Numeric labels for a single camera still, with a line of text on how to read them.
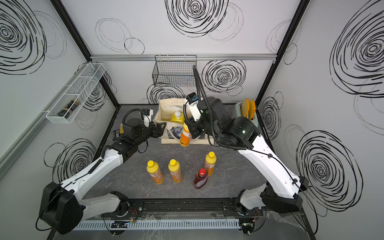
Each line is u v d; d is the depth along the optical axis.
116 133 1.01
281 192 0.38
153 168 0.67
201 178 0.69
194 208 0.75
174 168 0.68
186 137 0.64
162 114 0.86
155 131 0.69
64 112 0.66
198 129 0.50
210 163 0.70
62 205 0.39
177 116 0.84
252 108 0.89
